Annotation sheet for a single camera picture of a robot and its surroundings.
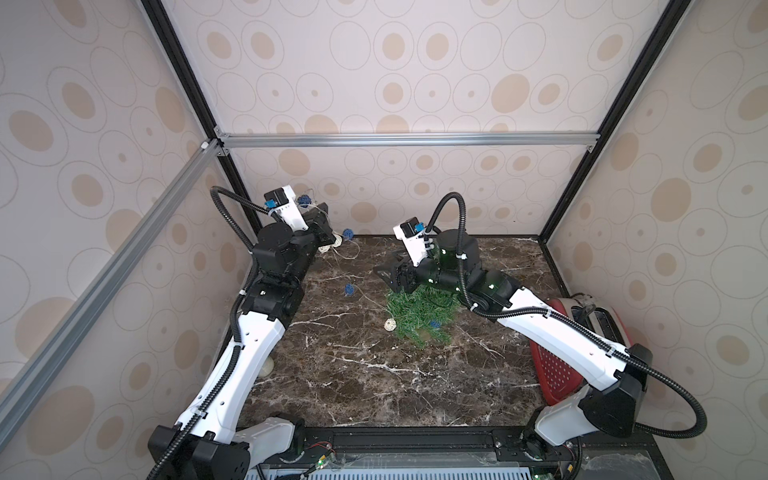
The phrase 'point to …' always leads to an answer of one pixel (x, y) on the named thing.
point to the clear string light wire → (354, 287)
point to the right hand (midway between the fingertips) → (396, 256)
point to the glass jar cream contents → (267, 367)
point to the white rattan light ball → (338, 241)
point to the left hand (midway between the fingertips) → (337, 201)
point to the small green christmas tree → (425, 315)
